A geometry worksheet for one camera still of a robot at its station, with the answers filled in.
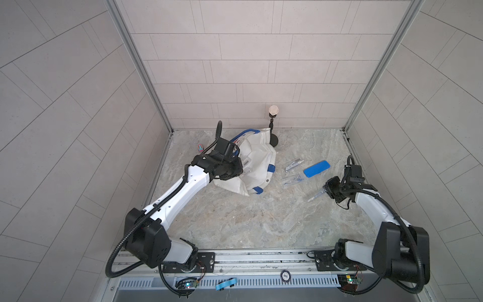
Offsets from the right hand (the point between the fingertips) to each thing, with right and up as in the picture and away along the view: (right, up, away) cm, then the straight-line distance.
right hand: (321, 183), depth 88 cm
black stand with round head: (-23, +35, +3) cm, 42 cm away
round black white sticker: (-21, -30, -19) cm, 42 cm away
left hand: (-36, +8, -9) cm, 38 cm away
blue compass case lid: (+2, +5, +13) cm, 14 cm away
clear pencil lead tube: (-2, -3, -6) cm, 6 cm away
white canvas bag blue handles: (-30, +12, +10) cm, 34 cm away
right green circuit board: (+2, -32, -20) cm, 38 cm away
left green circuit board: (-55, -30, -24) cm, 67 cm away
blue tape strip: (-42, -30, -23) cm, 57 cm away
